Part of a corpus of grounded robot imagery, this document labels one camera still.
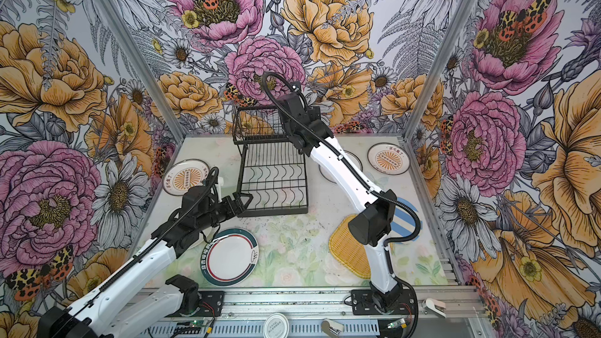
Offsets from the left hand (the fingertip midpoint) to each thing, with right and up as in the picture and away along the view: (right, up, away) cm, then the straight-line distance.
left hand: (245, 207), depth 80 cm
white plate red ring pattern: (+31, +8, +25) cm, 40 cm away
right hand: (+20, +30, 0) cm, 36 cm away
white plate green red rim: (-7, -19, +4) cm, 20 cm away
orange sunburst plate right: (+60, +16, +32) cm, 70 cm away
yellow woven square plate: (+36, -17, +3) cm, 40 cm away
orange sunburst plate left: (-34, +9, +25) cm, 44 cm away
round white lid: (+12, -29, -15) cm, 35 cm away
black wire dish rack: (+6, +9, +25) cm, 27 cm away
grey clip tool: (+29, -33, -12) cm, 45 cm away
